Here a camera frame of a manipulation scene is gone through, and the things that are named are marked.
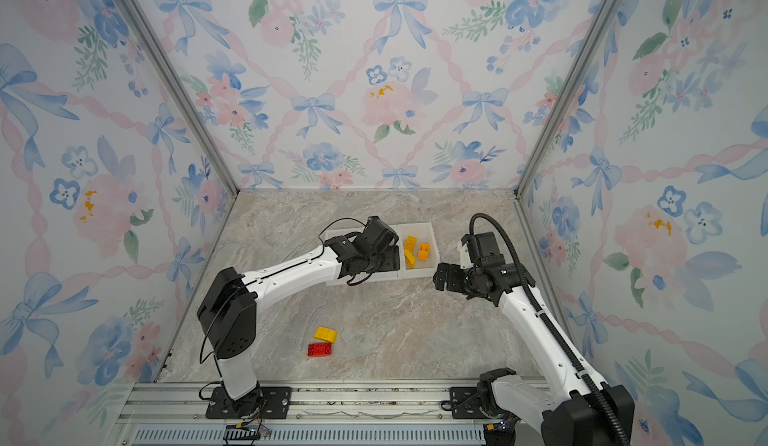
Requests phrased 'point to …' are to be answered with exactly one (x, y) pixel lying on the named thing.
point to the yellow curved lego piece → (410, 258)
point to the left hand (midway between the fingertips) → (394, 256)
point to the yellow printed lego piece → (423, 253)
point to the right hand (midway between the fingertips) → (449, 277)
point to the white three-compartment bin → (424, 234)
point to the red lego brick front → (319, 349)
